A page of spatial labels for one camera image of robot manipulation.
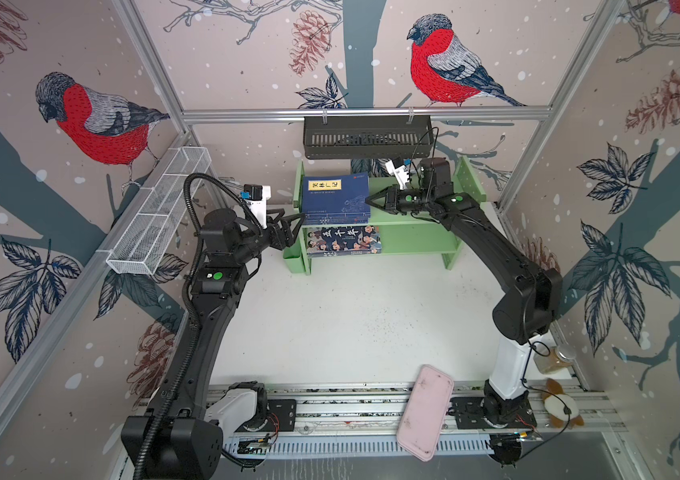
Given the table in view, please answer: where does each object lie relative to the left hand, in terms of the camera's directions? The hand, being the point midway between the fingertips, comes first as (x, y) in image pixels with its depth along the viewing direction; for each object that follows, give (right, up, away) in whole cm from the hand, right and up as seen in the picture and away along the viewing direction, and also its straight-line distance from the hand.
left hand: (291, 212), depth 68 cm
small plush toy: (+64, -46, +3) cm, 79 cm away
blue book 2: (+10, -1, +10) cm, 14 cm away
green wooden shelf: (+30, -5, +27) cm, 41 cm away
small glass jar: (+67, -37, +6) cm, 76 cm away
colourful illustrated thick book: (+12, -7, +24) cm, 28 cm away
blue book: (+11, +6, +12) cm, 17 cm away
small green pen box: (-5, -13, +33) cm, 36 cm away
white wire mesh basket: (-39, -5, +6) cm, 40 cm away
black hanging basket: (+19, +29, +37) cm, 51 cm away
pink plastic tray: (+32, -51, +3) cm, 60 cm away
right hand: (+18, +3, +10) cm, 21 cm away
